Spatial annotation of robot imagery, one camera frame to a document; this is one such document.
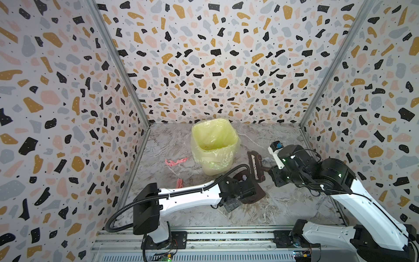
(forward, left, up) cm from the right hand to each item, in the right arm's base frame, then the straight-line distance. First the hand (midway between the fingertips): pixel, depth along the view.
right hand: (268, 169), depth 63 cm
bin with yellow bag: (+31, +23, -22) cm, 44 cm away
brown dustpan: (+1, -2, -26) cm, 26 cm away
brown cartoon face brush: (+6, +1, -11) cm, 12 cm away
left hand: (-5, +13, -18) cm, 23 cm away
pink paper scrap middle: (+7, +41, -29) cm, 51 cm away
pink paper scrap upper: (+22, +42, -30) cm, 56 cm away
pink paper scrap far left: (+20, +49, -30) cm, 61 cm away
